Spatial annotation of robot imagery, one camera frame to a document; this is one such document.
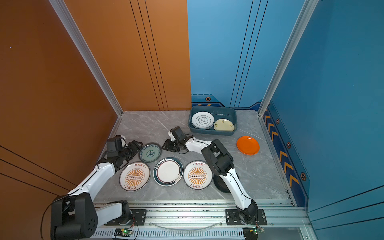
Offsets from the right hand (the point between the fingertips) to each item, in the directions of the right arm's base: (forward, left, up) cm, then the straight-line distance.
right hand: (162, 148), depth 97 cm
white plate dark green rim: (-14, -5, -3) cm, 15 cm away
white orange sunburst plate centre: (-17, -23, -2) cm, 29 cm away
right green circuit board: (-45, -49, -4) cm, 66 cm away
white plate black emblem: (+25, -27, 0) cm, 37 cm away
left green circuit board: (-44, +13, -4) cm, 46 cm away
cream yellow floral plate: (+21, -43, -2) cm, 48 cm away
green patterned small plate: (-2, +8, -1) cm, 9 cm away
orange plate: (+4, -57, -3) cm, 58 cm away
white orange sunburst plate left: (-17, +14, -2) cm, 22 cm away
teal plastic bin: (+35, -40, -1) cm, 53 cm away
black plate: (-22, -36, -2) cm, 42 cm away
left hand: (-3, +11, +10) cm, 15 cm away
